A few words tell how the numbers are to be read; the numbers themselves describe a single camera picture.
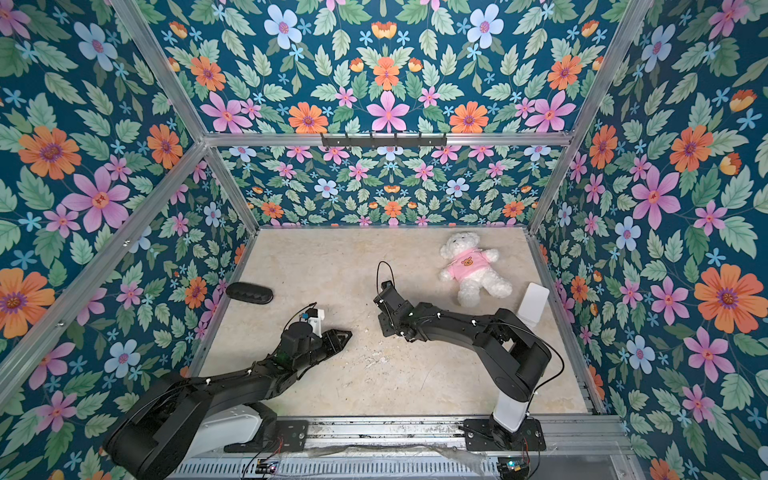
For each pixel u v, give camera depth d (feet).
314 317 2.68
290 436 2.41
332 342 2.51
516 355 1.56
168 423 1.39
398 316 2.25
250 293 3.15
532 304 3.08
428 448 2.38
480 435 2.37
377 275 3.43
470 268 3.22
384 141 3.05
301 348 2.25
